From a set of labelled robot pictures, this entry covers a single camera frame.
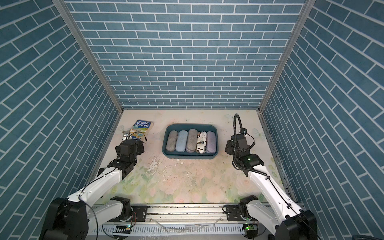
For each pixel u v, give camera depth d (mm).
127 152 643
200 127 1093
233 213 737
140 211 751
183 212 755
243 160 571
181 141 937
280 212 412
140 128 1052
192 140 937
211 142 940
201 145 914
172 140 985
